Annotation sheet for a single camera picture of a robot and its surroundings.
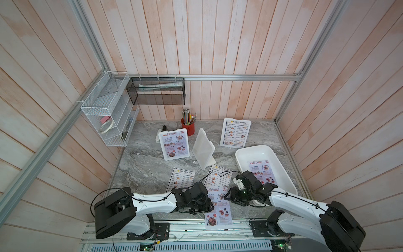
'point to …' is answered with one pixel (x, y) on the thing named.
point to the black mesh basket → (157, 91)
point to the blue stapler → (164, 128)
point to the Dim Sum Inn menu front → (218, 178)
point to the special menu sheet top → (175, 143)
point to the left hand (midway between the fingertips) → (208, 212)
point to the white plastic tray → (284, 182)
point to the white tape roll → (106, 127)
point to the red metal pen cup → (190, 128)
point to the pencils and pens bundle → (188, 118)
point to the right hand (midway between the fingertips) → (227, 198)
